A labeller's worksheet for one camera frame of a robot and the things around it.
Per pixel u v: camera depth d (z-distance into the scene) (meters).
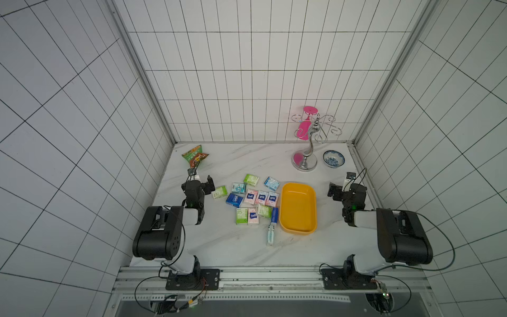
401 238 0.46
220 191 0.95
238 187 0.97
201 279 0.71
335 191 0.84
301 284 0.73
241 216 0.87
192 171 0.79
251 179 1.00
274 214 0.85
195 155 1.07
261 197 0.92
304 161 1.10
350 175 0.81
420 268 0.45
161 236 0.47
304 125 1.00
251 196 0.93
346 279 0.67
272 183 0.98
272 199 0.92
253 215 0.88
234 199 0.92
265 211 0.87
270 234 0.79
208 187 0.88
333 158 1.10
